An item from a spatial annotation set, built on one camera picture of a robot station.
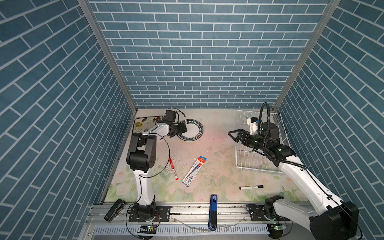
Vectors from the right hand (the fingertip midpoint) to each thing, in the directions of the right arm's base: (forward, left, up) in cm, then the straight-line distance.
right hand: (232, 133), depth 76 cm
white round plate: (+19, +22, -24) cm, 38 cm away
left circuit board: (-42, +40, -27) cm, 63 cm away
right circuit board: (-35, -23, -27) cm, 50 cm away
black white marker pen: (-18, -13, -25) cm, 33 cm away
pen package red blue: (-14, +21, -24) cm, 34 cm away
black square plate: (+19, +60, -20) cm, 66 cm away
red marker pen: (-9, +34, -24) cm, 43 cm away
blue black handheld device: (-37, +8, -21) cm, 43 cm away
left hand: (+15, +30, -19) cm, 39 cm away
